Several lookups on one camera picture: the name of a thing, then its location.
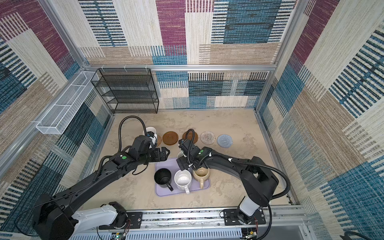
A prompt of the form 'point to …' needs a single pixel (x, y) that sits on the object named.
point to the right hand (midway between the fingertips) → (187, 161)
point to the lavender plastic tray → (170, 164)
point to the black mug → (162, 177)
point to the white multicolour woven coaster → (207, 137)
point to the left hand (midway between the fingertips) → (164, 150)
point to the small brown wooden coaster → (170, 138)
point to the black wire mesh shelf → (127, 90)
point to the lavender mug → (180, 154)
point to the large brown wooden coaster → (190, 136)
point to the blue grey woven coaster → (224, 140)
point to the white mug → (183, 180)
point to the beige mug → (201, 174)
